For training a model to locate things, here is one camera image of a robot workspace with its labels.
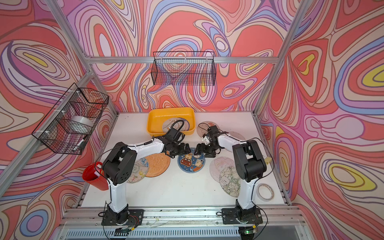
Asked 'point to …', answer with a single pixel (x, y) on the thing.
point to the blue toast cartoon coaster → (189, 164)
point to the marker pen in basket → (81, 145)
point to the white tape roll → (265, 192)
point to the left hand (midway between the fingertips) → (188, 153)
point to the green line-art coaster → (230, 181)
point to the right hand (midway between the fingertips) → (201, 158)
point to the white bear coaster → (169, 123)
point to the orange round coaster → (158, 164)
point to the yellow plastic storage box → (157, 116)
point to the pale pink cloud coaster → (218, 164)
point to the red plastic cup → (93, 174)
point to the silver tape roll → (81, 124)
